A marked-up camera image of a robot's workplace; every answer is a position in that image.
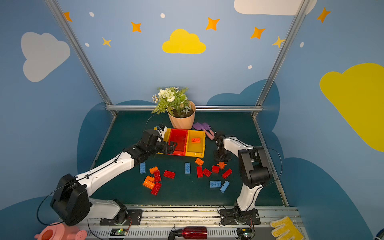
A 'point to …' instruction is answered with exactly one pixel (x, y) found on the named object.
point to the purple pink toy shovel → (199, 126)
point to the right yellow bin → (195, 150)
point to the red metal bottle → (192, 232)
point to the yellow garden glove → (284, 229)
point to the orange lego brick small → (195, 140)
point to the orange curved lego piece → (149, 182)
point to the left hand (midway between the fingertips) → (171, 142)
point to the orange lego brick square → (199, 162)
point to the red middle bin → (179, 136)
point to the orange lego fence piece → (221, 165)
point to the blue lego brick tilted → (224, 186)
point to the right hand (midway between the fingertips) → (222, 158)
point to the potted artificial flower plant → (180, 109)
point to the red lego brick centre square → (206, 172)
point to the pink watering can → (60, 231)
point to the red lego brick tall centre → (199, 172)
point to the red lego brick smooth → (215, 169)
